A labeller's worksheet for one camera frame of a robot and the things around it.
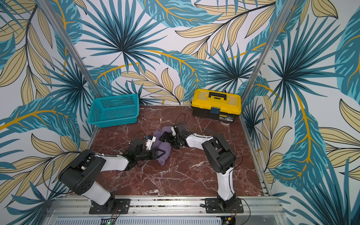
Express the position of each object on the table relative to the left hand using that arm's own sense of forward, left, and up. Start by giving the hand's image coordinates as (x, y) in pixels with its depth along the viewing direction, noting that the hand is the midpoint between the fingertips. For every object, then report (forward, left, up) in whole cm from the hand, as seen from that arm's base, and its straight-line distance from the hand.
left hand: (163, 154), depth 87 cm
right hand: (+10, +1, -1) cm, 10 cm away
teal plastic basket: (+38, +48, -4) cm, 62 cm away
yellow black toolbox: (+33, -35, +11) cm, 50 cm away
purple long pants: (+3, -1, +4) cm, 5 cm away
